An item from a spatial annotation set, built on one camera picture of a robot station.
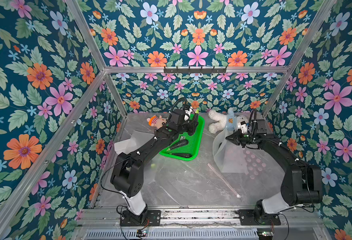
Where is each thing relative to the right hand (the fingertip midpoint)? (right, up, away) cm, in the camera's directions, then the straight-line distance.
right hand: (230, 135), depth 85 cm
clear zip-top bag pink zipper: (-3, -26, 0) cm, 26 cm away
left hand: (-19, +8, -1) cm, 21 cm away
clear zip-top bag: (+3, -14, +13) cm, 19 cm away
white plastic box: (-66, -8, +11) cm, 67 cm away
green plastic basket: (-21, -8, +15) cm, 27 cm away
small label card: (-29, -3, +19) cm, 35 cm away
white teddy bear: (+6, +9, +19) cm, 22 cm away
